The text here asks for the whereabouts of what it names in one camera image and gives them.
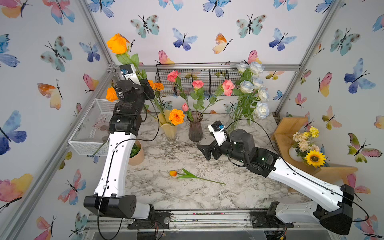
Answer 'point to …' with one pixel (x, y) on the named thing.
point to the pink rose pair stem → (198, 94)
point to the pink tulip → (185, 108)
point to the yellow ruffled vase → (170, 130)
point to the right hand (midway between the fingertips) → (206, 137)
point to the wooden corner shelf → (283, 137)
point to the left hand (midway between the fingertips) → (147, 78)
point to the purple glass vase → (195, 127)
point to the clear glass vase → (234, 121)
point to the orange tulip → (185, 174)
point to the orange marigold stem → (176, 116)
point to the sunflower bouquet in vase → (305, 148)
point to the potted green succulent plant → (137, 154)
